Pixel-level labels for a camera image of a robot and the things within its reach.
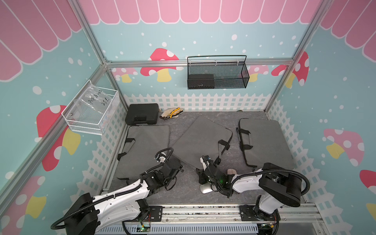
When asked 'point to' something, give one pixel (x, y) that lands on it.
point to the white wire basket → (96, 129)
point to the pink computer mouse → (231, 171)
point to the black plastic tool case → (140, 113)
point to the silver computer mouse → (206, 188)
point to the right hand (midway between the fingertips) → (196, 172)
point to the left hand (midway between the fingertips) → (182, 162)
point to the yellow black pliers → (171, 114)
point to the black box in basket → (201, 81)
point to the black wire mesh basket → (217, 72)
